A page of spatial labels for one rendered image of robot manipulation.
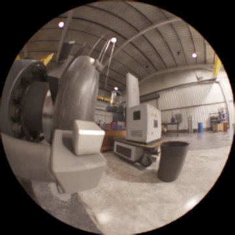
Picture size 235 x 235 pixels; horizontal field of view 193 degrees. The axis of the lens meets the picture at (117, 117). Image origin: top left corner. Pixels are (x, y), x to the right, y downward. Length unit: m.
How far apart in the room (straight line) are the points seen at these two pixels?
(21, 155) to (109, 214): 0.50
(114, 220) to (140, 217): 0.14
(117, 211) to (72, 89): 0.62
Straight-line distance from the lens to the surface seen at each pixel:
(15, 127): 0.40
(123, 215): 0.55
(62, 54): 0.15
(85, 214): 0.56
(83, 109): 0.17
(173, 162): 0.68
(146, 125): 0.87
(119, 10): 7.84
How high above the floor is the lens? 0.52
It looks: 9 degrees up
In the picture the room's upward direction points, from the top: 3 degrees clockwise
